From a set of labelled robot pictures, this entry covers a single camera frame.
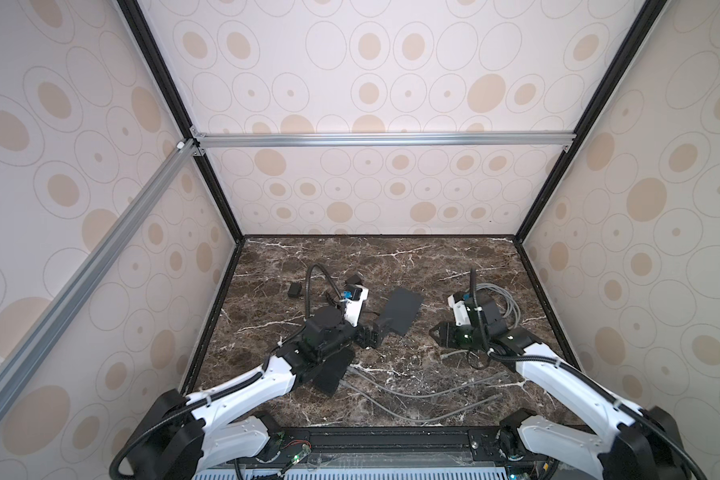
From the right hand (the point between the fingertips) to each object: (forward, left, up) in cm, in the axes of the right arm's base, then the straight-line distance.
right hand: (436, 331), depth 83 cm
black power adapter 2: (+25, +24, -9) cm, 36 cm away
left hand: (0, +14, +11) cm, 18 cm away
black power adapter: (+21, +45, -8) cm, 50 cm away
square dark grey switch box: (+14, +8, -11) cm, 20 cm away
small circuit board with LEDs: (-27, +35, -7) cm, 45 cm away
